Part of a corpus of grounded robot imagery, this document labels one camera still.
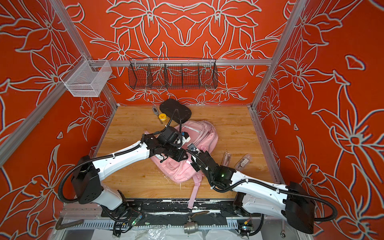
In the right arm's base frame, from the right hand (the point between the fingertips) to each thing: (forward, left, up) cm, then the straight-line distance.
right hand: (192, 151), depth 77 cm
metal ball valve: (-32, +1, -11) cm, 34 cm away
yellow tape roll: (+36, +22, -13) cm, 44 cm away
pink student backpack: (+7, -7, +3) cm, 10 cm away
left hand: (-2, +2, 0) cm, 3 cm away
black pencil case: (+41, +12, -12) cm, 45 cm away
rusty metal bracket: (-31, +63, -13) cm, 71 cm away
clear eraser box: (-1, -31, -14) cm, 34 cm away
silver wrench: (-35, -41, -15) cm, 56 cm away
